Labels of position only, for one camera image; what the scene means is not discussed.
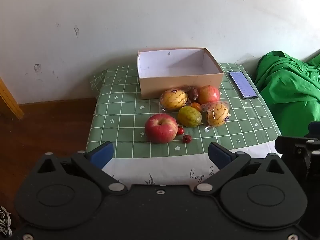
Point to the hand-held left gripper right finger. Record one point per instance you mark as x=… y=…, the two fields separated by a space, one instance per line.
x=220 y=155

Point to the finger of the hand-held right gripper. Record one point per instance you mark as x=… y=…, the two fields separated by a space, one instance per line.
x=290 y=146
x=314 y=128

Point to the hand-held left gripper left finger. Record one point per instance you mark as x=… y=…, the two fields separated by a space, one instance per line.
x=102 y=155

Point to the small red cherry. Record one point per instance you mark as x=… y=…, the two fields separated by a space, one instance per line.
x=180 y=130
x=186 y=138

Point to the plastic-wrapped yellow lemon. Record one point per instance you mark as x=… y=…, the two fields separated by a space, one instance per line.
x=217 y=115
x=173 y=100

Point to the green yellow pear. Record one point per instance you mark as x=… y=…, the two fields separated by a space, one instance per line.
x=188 y=117

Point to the small orange mandarin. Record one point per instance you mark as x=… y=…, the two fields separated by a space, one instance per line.
x=196 y=106

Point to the red apple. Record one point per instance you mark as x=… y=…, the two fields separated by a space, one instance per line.
x=161 y=128
x=208 y=94

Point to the wrinkled brown passion fruit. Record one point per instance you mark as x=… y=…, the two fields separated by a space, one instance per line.
x=193 y=93

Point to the cardboard box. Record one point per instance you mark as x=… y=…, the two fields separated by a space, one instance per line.
x=180 y=82

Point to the green crumpled cloth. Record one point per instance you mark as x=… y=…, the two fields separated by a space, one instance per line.
x=287 y=92

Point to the green checkered tablecloth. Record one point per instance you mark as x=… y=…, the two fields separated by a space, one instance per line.
x=120 y=110

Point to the smartphone with lit screen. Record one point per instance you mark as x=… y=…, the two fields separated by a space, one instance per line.
x=243 y=85

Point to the black white shoe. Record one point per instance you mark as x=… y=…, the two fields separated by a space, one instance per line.
x=4 y=221

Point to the wooden door frame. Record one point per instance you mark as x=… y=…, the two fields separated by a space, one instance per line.
x=10 y=102

